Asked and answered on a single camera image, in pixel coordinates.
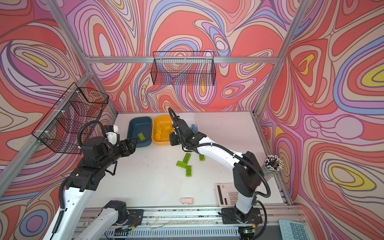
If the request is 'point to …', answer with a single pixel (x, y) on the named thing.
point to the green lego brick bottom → (189, 171)
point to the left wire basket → (78, 107)
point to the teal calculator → (292, 230)
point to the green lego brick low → (181, 164)
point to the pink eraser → (189, 200)
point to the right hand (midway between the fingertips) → (174, 139)
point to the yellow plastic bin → (164, 120)
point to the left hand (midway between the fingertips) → (134, 139)
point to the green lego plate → (141, 136)
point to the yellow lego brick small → (161, 127)
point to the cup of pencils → (273, 164)
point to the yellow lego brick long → (158, 136)
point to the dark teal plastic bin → (140, 127)
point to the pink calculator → (227, 194)
